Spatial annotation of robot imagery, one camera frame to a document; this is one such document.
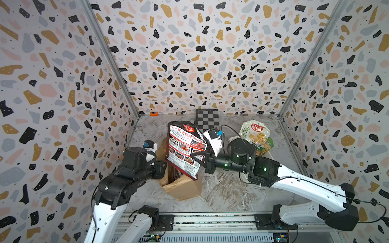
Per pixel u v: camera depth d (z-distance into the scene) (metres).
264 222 0.75
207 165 0.49
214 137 0.49
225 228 0.73
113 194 0.39
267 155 0.92
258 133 0.95
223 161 0.49
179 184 0.61
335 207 0.39
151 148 0.56
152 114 1.24
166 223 0.73
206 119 1.13
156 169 0.56
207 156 0.51
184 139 0.54
